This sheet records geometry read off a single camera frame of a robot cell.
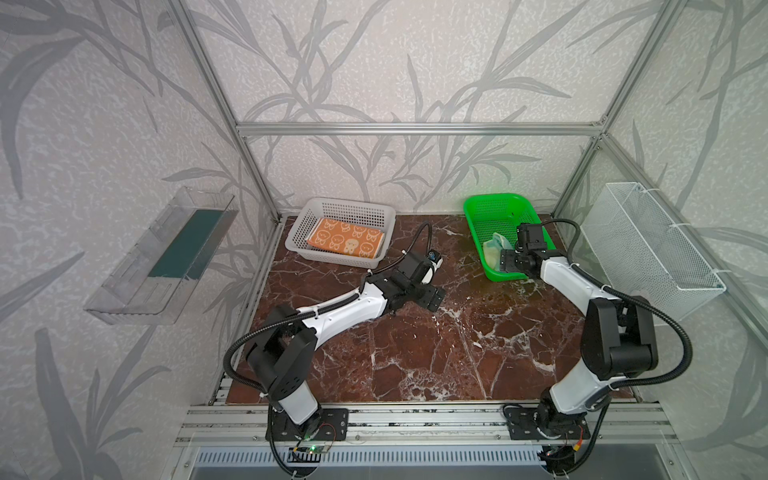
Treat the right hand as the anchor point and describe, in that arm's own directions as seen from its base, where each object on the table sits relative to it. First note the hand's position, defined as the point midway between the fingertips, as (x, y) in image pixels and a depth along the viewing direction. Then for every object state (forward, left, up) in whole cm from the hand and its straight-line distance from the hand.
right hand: (517, 251), depth 95 cm
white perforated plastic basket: (+20, +74, -3) cm, 77 cm away
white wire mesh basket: (-18, -15, +24) cm, 33 cm away
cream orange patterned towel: (+11, +55, -7) cm, 57 cm away
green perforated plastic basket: (+26, +2, -10) cm, 28 cm away
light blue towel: (+6, +6, -7) cm, 10 cm away
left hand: (-12, +28, +3) cm, 30 cm away
